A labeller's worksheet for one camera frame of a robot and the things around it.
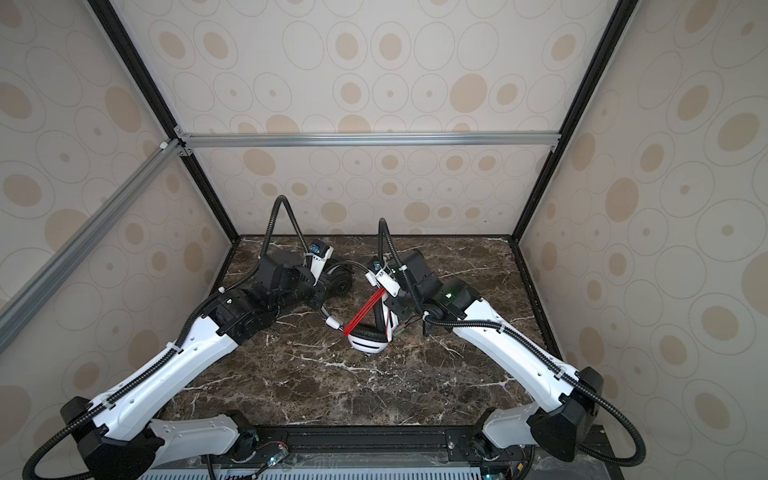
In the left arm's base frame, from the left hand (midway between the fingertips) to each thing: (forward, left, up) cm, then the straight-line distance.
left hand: (336, 274), depth 70 cm
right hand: (0, -14, -6) cm, 16 cm away
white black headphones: (-11, -10, -5) cm, 16 cm away
